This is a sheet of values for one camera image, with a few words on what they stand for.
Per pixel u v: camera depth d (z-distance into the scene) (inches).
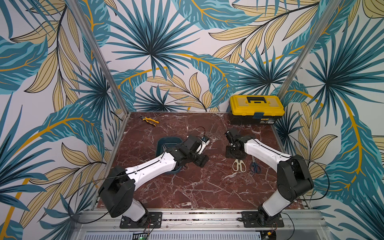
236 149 25.8
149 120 44.7
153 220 28.7
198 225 28.8
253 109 40.4
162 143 38.2
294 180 18.0
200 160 28.3
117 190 16.4
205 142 28.4
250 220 28.7
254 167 36.2
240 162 36.4
